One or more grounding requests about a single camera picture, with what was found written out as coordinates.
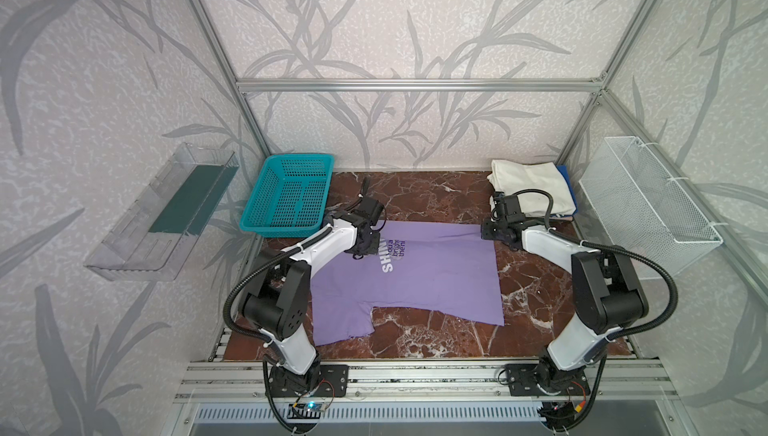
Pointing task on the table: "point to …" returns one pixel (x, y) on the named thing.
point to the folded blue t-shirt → (564, 170)
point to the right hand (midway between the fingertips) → (488, 217)
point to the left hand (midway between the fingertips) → (370, 237)
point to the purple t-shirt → (452, 271)
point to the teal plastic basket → (290, 196)
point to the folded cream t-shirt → (511, 176)
